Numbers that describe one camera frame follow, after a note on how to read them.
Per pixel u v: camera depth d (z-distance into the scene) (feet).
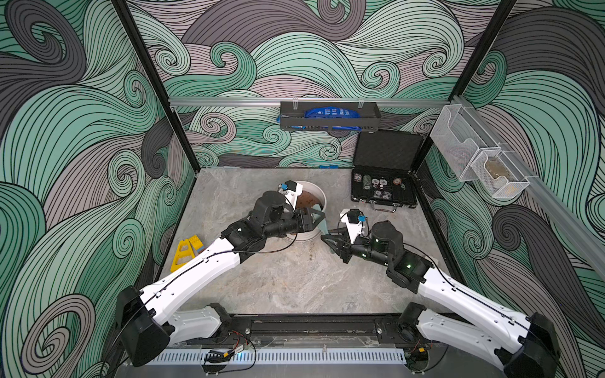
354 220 1.93
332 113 3.03
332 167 4.04
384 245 1.78
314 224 2.03
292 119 3.03
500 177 2.11
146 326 1.20
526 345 1.28
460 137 2.55
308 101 3.07
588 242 1.64
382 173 3.83
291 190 2.05
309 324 2.49
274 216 1.74
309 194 3.12
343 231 2.04
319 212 2.15
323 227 2.29
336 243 2.14
